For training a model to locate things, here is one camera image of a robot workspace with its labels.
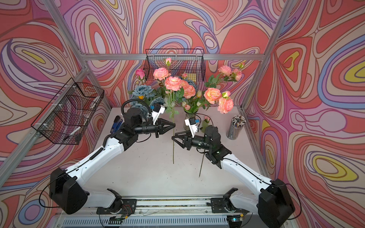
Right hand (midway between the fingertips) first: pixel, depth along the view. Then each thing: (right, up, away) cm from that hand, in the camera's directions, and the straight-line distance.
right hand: (174, 140), depth 69 cm
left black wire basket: (-58, +9, +4) cm, 59 cm away
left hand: (+1, +7, -3) cm, 7 cm away
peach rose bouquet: (+11, +21, +13) cm, 27 cm away
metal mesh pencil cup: (+38, +6, +20) cm, 43 cm away
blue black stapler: (-46, +8, +38) cm, 61 cm away
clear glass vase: (+9, +13, +22) cm, 27 cm away
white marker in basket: (-54, +3, +3) cm, 54 cm away
